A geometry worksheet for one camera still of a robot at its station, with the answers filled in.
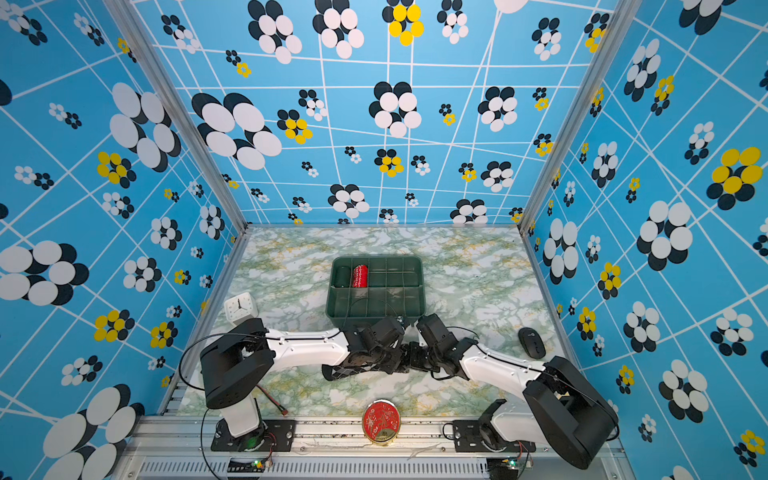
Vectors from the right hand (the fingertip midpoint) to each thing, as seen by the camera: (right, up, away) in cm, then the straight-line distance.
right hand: (404, 360), depth 85 cm
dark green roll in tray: (-20, +23, +14) cm, 34 cm away
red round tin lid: (-6, -11, -12) cm, 18 cm away
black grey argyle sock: (-12, +7, -22) cm, 26 cm away
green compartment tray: (-13, +19, +11) cm, 26 cm away
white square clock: (-52, +13, +8) cm, 54 cm away
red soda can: (-14, +23, +13) cm, 30 cm away
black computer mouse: (+38, +4, +1) cm, 38 cm away
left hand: (-1, +1, 0) cm, 1 cm away
